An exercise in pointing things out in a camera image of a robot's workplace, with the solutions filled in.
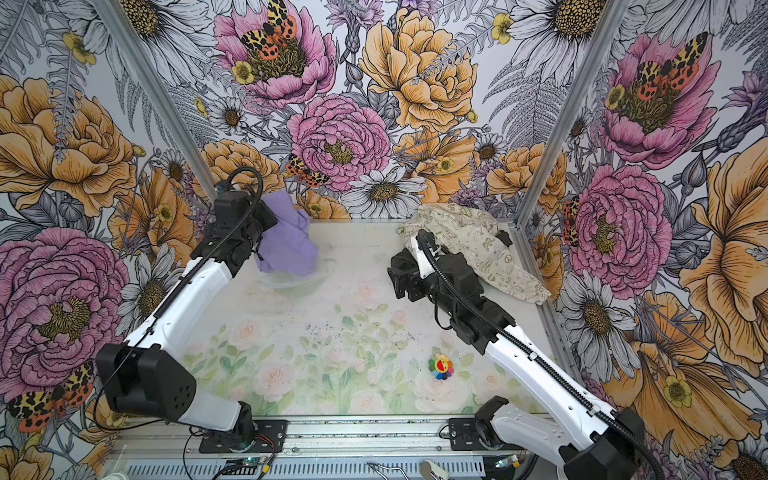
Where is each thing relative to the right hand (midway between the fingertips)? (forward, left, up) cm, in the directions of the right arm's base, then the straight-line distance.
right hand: (406, 272), depth 73 cm
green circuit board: (-34, +40, -29) cm, 61 cm away
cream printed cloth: (+30, -25, -18) cm, 43 cm away
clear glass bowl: (+15, +35, -26) cm, 46 cm away
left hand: (+18, +37, +4) cm, 41 cm away
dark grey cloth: (+32, -38, -23) cm, 55 cm away
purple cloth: (+16, +34, -7) cm, 38 cm away
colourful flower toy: (-13, -10, -27) cm, 31 cm away
